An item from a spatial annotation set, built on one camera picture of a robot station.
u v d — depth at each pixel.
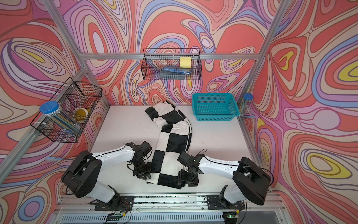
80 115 0.78
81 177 0.44
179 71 0.88
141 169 0.72
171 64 0.98
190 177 0.69
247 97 1.02
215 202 0.73
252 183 0.43
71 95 0.80
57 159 0.69
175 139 0.98
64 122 0.63
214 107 1.19
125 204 0.72
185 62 0.88
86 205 0.75
